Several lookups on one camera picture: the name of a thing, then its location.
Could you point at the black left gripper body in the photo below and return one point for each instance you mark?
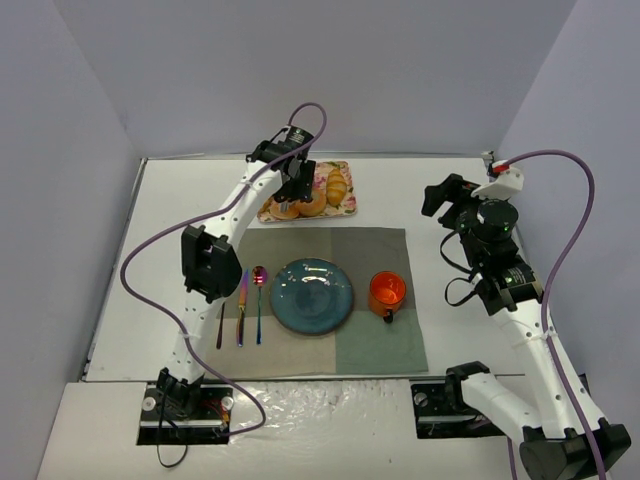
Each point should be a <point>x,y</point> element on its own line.
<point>298,181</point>

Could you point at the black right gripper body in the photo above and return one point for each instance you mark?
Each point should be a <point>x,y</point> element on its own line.
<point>447,201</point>

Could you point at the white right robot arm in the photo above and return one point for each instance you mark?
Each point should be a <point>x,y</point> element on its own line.
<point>563,434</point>

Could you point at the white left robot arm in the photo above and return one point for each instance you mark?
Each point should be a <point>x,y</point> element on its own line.
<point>209,253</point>

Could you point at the round bun front left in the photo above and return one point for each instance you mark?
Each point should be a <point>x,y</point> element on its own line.
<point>284,212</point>

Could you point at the glazed bagel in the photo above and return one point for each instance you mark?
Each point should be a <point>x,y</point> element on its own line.
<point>314,207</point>

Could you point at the right striped croissant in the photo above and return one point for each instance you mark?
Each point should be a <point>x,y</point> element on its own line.
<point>336,187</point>

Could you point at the floral rectangular tray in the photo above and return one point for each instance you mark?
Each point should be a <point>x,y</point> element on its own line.
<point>347,207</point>

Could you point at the iridescent spoon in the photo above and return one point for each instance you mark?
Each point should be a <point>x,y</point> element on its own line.
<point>260,277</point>

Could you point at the orange mug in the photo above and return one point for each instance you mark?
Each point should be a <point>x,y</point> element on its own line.
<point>386,294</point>

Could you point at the blue ceramic plate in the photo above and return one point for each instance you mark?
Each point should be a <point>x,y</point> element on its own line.
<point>311,296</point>

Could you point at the grey patchwork placemat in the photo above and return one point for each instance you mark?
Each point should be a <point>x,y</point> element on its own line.
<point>364,345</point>

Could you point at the iridescent knife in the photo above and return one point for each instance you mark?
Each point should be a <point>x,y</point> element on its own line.
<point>242,300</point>

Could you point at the iridescent fork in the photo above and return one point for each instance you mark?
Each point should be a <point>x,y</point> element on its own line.
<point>219,336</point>

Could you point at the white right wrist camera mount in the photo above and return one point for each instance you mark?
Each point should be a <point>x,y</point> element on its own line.
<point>505,182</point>

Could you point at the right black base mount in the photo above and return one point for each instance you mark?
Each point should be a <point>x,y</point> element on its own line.
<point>436,417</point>

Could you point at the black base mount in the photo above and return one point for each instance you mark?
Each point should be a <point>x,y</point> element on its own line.
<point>436,417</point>
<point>207,424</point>

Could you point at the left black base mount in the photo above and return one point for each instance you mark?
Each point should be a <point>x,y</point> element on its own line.
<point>207,424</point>

